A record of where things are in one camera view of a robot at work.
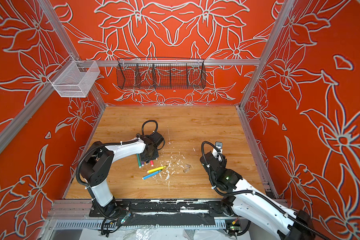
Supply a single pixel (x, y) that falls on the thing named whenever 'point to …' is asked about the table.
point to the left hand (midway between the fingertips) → (154, 156)
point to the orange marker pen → (146, 163)
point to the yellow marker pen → (156, 169)
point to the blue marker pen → (150, 175)
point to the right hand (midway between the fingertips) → (211, 152)
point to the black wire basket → (160, 73)
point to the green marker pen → (139, 161)
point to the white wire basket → (74, 78)
